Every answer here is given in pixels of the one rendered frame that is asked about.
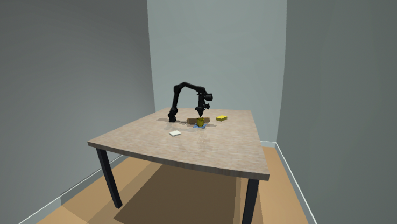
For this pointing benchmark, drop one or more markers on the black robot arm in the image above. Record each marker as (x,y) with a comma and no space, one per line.
(201,95)

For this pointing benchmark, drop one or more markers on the tan wooden bar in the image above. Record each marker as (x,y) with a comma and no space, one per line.
(194,120)

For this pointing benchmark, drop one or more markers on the yellow rectangular block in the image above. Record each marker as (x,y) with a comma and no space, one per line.
(221,118)

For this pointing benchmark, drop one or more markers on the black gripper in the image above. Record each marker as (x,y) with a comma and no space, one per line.
(200,108)

